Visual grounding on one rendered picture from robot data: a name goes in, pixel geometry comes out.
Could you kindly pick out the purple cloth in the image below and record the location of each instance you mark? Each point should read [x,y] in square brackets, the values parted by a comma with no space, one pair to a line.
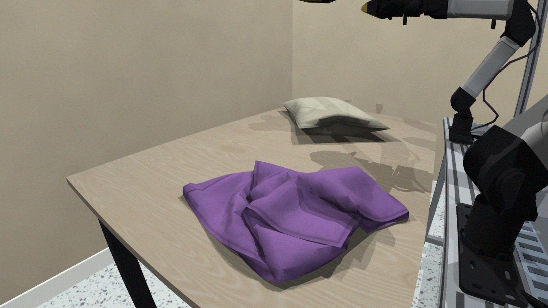
[285,224]

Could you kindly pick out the cream pillow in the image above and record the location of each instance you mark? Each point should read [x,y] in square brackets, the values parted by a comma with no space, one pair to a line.
[331,116]

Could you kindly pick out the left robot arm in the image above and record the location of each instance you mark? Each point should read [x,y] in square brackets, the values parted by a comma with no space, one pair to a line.
[509,165]

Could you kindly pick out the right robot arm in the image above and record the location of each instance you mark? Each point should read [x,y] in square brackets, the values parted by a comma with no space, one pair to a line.
[520,27]

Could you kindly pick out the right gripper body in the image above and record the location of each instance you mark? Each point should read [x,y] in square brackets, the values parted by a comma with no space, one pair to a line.
[385,8]

